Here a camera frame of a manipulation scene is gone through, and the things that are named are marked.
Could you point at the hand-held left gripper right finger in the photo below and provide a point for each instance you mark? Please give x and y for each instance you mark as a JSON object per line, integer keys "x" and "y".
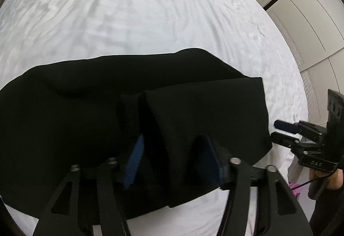
{"x": 215, "y": 163}

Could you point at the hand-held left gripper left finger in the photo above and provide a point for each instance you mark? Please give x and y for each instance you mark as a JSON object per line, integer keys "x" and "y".
{"x": 133, "y": 166}

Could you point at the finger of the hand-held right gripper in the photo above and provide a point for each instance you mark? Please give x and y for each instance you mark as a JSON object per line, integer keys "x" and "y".
{"x": 285, "y": 125}
{"x": 282, "y": 138}

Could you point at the black pants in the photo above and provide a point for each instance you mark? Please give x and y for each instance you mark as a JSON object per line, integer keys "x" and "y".
{"x": 80, "y": 107}

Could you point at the person's right hand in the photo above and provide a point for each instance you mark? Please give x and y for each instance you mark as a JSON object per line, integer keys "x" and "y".
{"x": 337, "y": 179}

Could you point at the pink object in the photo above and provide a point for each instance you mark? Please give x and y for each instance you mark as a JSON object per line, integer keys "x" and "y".
{"x": 295, "y": 190}

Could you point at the person's dark clothing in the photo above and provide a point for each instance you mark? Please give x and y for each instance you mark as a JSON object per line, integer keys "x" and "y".
{"x": 330, "y": 214}

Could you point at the cream wardrobe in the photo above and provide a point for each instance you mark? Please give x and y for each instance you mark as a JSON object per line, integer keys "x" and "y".
{"x": 309, "y": 24}

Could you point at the white bed duvet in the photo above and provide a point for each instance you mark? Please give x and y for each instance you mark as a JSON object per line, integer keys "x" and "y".
{"x": 134, "y": 10}

